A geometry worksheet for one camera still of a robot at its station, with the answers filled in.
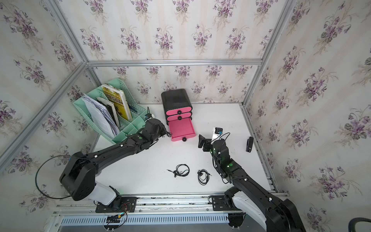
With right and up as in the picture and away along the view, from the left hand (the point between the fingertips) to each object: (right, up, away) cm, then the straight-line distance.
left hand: (167, 127), depth 86 cm
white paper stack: (-39, +6, -2) cm, 39 cm away
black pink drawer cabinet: (+5, +14, +12) cm, 19 cm away
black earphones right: (+22, -29, -3) cm, 36 cm away
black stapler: (+53, -12, +7) cm, 55 cm away
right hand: (+24, -5, -4) cm, 25 cm away
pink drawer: (+6, +6, +13) cm, 15 cm away
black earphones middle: (+9, -26, -1) cm, 27 cm away
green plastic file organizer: (-37, +12, +8) cm, 39 cm away
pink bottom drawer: (+8, -3, +16) cm, 18 cm away
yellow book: (-33, +19, +6) cm, 39 cm away
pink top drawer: (+7, +10, +10) cm, 15 cm away
